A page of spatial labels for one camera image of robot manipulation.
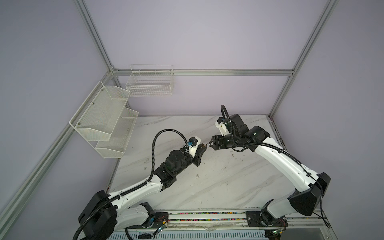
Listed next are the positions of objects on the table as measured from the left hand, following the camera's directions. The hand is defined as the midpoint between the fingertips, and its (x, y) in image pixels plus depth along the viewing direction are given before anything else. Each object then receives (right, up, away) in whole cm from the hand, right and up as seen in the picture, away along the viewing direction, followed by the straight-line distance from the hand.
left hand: (204, 146), depth 74 cm
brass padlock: (0, +1, -1) cm, 1 cm away
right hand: (+4, +2, 0) cm, 5 cm away
